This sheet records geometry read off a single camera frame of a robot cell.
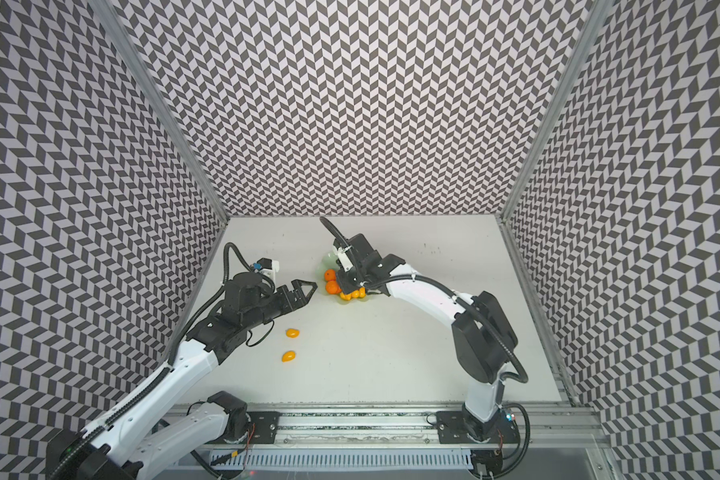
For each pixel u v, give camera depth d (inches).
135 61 31.1
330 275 37.8
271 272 27.8
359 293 30.5
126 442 15.8
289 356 32.5
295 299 26.8
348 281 29.7
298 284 27.3
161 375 18.1
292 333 34.2
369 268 25.4
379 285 23.8
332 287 36.6
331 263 39.8
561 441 28.5
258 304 24.0
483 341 18.1
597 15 26.6
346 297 36.5
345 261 30.2
